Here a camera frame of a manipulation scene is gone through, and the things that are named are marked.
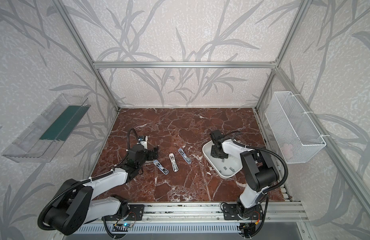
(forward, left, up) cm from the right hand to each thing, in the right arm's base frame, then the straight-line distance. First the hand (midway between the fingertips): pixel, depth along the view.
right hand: (217, 149), depth 96 cm
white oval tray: (-12, -4, 0) cm, 13 cm away
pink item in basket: (-11, -31, +20) cm, 39 cm away
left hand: (+1, +40, +9) cm, 41 cm away
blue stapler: (-13, +33, +1) cm, 36 cm away
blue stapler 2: (-11, +27, +1) cm, 29 cm away
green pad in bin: (-8, +71, +37) cm, 80 cm away
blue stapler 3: (-4, +21, 0) cm, 22 cm away
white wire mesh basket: (-13, -28, +35) cm, 47 cm away
